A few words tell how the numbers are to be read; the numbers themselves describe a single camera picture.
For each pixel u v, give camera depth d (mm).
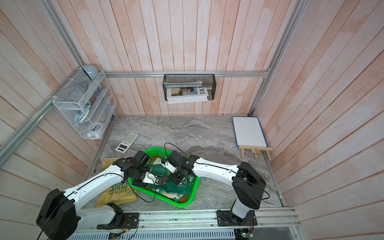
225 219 729
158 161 893
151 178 709
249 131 1132
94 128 903
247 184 433
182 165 610
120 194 801
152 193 746
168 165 743
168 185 795
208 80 967
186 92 952
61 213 395
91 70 817
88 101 780
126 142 1027
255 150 981
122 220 706
